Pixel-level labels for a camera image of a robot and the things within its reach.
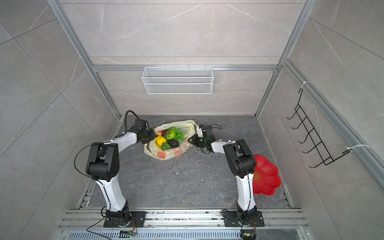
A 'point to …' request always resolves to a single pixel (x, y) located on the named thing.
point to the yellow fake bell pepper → (160, 140)
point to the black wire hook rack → (325, 155)
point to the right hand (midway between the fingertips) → (188, 139)
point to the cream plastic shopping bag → (188, 127)
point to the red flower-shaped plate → (266, 178)
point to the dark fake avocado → (173, 143)
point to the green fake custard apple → (170, 134)
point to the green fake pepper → (165, 146)
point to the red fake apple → (159, 133)
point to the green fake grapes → (179, 134)
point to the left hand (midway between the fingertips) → (155, 132)
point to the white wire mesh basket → (175, 80)
